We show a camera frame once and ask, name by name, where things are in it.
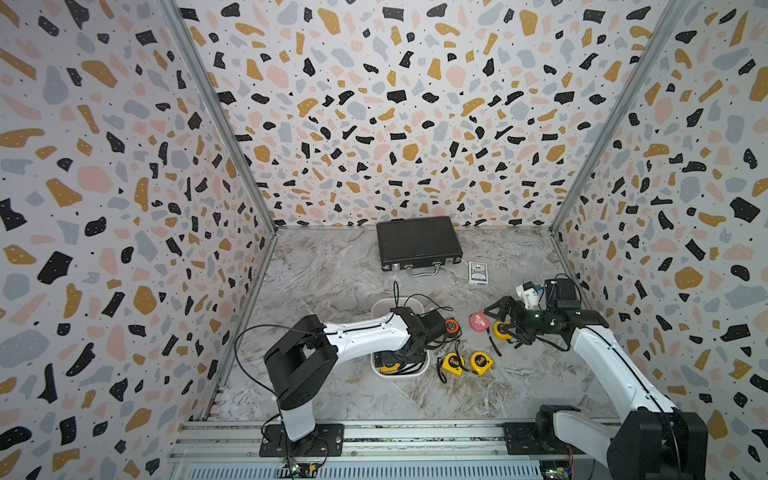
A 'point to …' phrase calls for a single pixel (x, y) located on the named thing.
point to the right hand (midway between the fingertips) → (494, 319)
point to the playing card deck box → (478, 273)
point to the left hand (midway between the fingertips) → (407, 358)
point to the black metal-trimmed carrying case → (419, 245)
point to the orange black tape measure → (452, 327)
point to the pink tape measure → (479, 322)
